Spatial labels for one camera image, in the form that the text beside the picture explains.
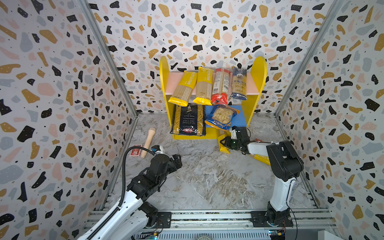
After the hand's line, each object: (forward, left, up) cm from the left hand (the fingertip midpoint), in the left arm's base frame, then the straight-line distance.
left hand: (175, 157), depth 76 cm
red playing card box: (+14, +29, -18) cm, 37 cm away
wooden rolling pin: (+29, +22, -17) cm, 40 cm away
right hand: (+21, -26, -13) cm, 36 cm away
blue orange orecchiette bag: (+28, -26, 0) cm, 38 cm away
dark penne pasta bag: (+26, -7, 0) cm, 26 cm away
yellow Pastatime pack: (+12, -27, -13) cm, 33 cm away
